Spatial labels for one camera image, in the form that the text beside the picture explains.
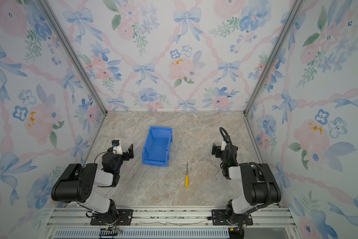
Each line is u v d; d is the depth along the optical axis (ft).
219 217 2.40
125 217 2.44
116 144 2.56
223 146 2.73
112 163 2.31
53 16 2.36
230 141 2.22
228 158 2.36
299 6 2.23
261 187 1.47
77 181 1.71
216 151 2.76
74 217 2.47
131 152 2.86
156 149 3.24
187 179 2.81
